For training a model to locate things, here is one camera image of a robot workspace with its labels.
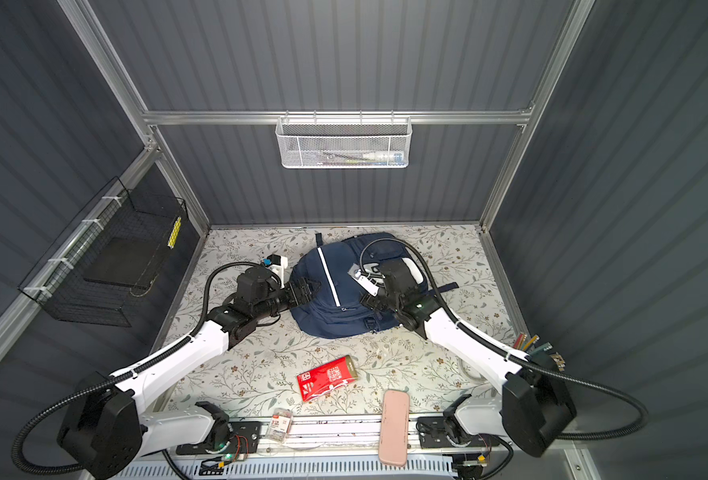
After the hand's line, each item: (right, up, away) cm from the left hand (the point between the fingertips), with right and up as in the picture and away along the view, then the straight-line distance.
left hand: (312, 286), depth 81 cm
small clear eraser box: (-7, -34, -7) cm, 35 cm away
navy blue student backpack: (+7, -8, +4) cm, 11 cm away
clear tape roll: (+44, -25, +3) cm, 50 cm away
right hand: (+18, +2, +2) cm, 18 cm away
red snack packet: (+4, -26, +2) cm, 26 cm away
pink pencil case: (+22, -35, -7) cm, 42 cm away
